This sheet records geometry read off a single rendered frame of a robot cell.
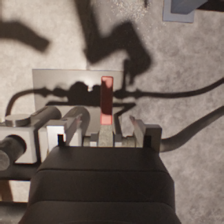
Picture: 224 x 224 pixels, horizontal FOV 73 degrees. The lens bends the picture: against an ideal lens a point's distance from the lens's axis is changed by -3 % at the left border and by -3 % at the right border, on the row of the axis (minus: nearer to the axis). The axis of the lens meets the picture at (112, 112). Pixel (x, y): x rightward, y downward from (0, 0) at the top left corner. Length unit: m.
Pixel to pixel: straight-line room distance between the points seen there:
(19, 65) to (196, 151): 0.99
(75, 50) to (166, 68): 0.42
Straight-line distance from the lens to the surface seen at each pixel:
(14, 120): 0.35
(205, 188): 1.15
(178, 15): 0.82
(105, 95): 0.26
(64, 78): 0.76
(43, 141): 0.33
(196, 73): 0.85
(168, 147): 0.35
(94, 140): 0.33
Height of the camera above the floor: 0.74
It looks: 75 degrees down
